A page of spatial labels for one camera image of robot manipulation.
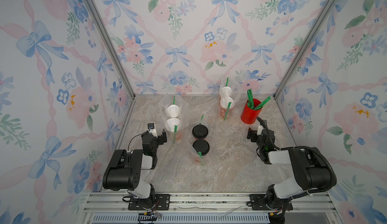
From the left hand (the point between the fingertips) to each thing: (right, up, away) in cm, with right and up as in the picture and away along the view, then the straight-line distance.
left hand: (157, 129), depth 93 cm
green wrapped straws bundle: (+59, +17, +4) cm, 62 cm away
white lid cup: (+12, +3, -13) cm, 18 cm away
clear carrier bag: (+49, +28, +3) cm, 56 cm away
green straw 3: (+45, +31, +7) cm, 55 cm away
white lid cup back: (+40, +14, -1) cm, 43 cm away
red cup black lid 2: (+27, -6, -18) cm, 33 cm away
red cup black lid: (+26, 0, -13) cm, 29 cm away
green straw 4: (+43, +12, -1) cm, 45 cm away
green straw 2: (+26, -8, -24) cm, 36 cm away
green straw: (+28, +7, +12) cm, 32 cm away
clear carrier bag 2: (+34, -7, +5) cm, 35 cm away
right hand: (+63, +1, +1) cm, 63 cm away
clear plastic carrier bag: (+16, +17, -9) cm, 25 cm away
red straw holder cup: (+59, +8, +8) cm, 60 cm away
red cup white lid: (+42, +21, +1) cm, 47 cm away
